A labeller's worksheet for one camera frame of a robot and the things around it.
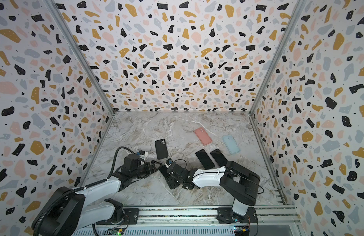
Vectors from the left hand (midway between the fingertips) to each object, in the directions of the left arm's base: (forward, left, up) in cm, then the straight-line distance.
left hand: (159, 165), depth 85 cm
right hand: (-5, -5, -4) cm, 8 cm away
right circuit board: (-31, -43, -7) cm, 53 cm away
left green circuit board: (-30, +18, -6) cm, 36 cm away
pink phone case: (+24, -29, -8) cm, 38 cm away
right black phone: (+7, -37, -6) cm, 38 cm away
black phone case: (+15, +2, -8) cm, 18 cm away
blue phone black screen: (-3, -3, 0) cm, 4 cm away
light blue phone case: (+19, -47, -8) cm, 52 cm away
